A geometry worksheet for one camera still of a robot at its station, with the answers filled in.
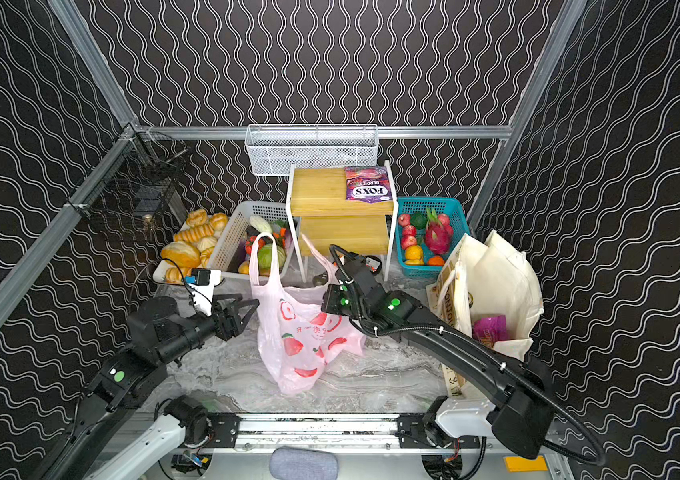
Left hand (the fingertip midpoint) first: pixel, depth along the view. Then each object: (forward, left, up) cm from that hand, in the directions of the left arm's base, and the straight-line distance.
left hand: (253, 300), depth 64 cm
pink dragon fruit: (+43, -51, -22) cm, 70 cm away
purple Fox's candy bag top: (+33, -25, +6) cm, 42 cm away
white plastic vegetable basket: (+16, +3, +2) cm, 16 cm away
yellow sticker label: (-23, -60, -31) cm, 72 cm away
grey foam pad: (-26, -9, -27) cm, 39 cm away
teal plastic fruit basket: (+59, -57, -23) cm, 85 cm away
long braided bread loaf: (+25, +41, -26) cm, 55 cm away
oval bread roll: (+31, +39, -21) cm, 54 cm away
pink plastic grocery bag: (-1, -8, -15) cm, 17 cm away
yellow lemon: (+36, -42, -25) cm, 60 cm away
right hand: (+7, -13, -9) cm, 18 cm away
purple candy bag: (+4, -56, -17) cm, 59 cm away
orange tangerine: (+33, -49, -25) cm, 64 cm away
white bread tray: (+28, +47, -26) cm, 61 cm away
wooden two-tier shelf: (+30, -11, +4) cm, 32 cm away
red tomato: (+35, +16, -22) cm, 45 cm away
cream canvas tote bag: (+19, -59, -15) cm, 64 cm away
